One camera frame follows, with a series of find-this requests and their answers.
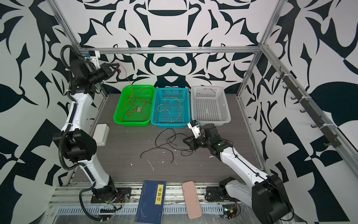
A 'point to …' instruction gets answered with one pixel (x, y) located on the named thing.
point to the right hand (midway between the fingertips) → (183, 138)
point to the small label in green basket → (139, 109)
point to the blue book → (150, 206)
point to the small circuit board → (230, 211)
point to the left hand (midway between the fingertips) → (117, 61)
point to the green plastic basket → (135, 105)
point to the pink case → (191, 200)
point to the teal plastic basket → (171, 108)
